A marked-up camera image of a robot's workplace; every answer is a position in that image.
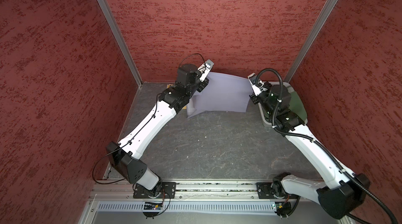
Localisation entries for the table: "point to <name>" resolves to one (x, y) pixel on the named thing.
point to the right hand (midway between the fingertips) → (253, 83)
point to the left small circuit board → (153, 205)
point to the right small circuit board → (279, 205)
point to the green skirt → (297, 105)
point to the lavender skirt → (224, 92)
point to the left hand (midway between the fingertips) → (199, 73)
